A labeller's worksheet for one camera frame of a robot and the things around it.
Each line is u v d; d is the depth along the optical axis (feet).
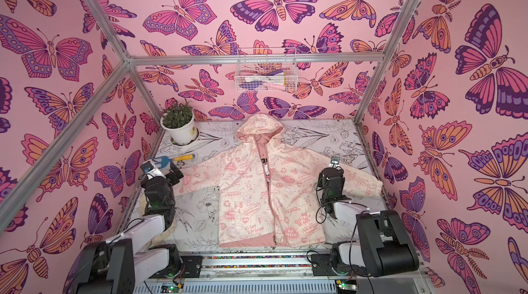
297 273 2.40
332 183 2.32
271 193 2.96
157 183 2.12
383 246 1.40
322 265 2.39
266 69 3.18
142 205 2.95
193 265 2.41
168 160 3.41
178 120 3.27
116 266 2.90
